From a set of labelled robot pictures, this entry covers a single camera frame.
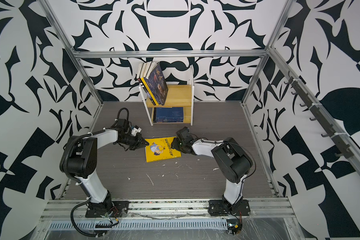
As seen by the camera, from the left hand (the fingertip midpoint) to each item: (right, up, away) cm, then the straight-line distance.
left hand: (149, 142), depth 92 cm
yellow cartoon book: (+7, -4, +1) cm, 8 cm away
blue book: (+11, +17, +9) cm, 22 cm away
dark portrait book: (+5, +28, -9) cm, 30 cm away
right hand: (+15, -2, +2) cm, 15 cm away
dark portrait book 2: (+6, +35, -6) cm, 36 cm away
